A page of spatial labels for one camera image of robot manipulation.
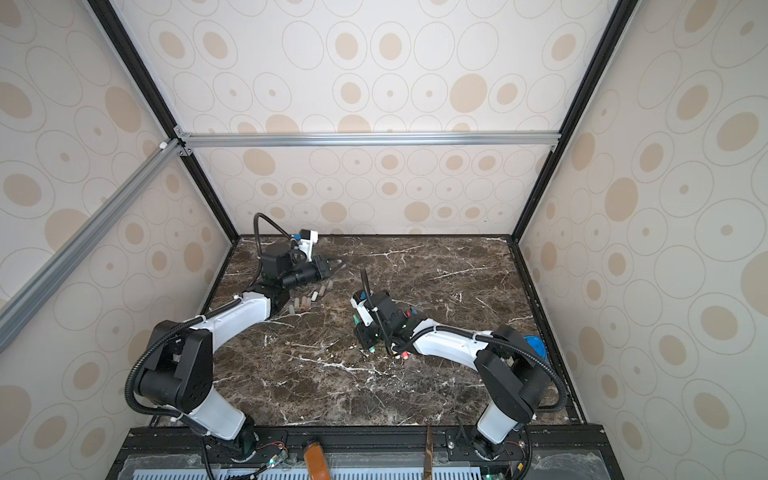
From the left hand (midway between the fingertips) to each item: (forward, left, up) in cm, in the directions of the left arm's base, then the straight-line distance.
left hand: (352, 259), depth 81 cm
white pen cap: (+3, +16, -24) cm, 29 cm away
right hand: (-12, -4, -17) cm, 21 cm away
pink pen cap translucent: (0, +18, -24) cm, 30 cm away
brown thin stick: (-43, -20, -23) cm, 53 cm away
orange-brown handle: (-45, +6, -21) cm, 50 cm away
